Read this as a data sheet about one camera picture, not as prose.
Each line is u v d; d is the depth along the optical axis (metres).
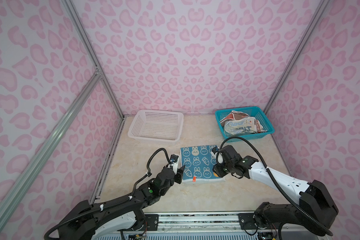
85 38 0.78
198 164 0.93
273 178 0.48
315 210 0.41
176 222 0.75
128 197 0.52
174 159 0.68
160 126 1.13
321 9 0.70
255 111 1.13
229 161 0.65
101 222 0.44
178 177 0.70
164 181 0.58
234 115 1.10
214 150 0.76
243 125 1.06
